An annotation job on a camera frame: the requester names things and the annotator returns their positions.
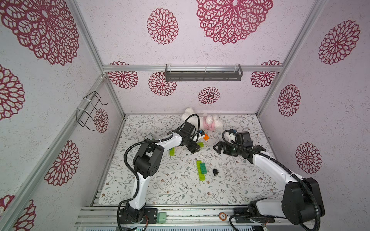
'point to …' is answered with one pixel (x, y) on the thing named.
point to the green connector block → (161, 217)
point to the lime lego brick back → (201, 144)
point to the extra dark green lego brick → (204, 169)
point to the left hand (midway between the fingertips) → (195, 145)
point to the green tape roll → (152, 137)
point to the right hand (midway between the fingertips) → (219, 146)
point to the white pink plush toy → (207, 122)
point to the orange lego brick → (206, 137)
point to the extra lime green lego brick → (172, 151)
